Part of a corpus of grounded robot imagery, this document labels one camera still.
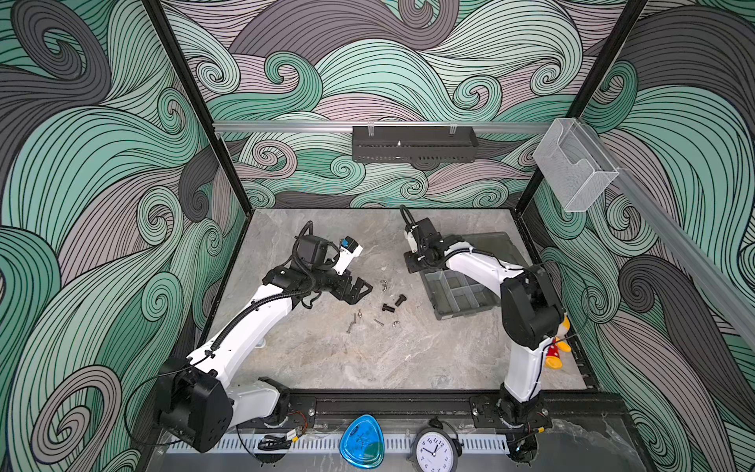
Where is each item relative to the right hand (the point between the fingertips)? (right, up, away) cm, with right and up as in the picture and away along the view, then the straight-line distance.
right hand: (409, 261), depth 95 cm
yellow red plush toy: (+36, -24, -19) cm, 47 cm away
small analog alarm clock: (+2, -40, -29) cm, 50 cm away
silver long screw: (-19, -19, -6) cm, 27 cm away
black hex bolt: (-3, -12, -2) cm, 13 cm away
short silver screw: (-10, -18, -6) cm, 22 cm away
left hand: (-16, -2, -18) cm, 24 cm away
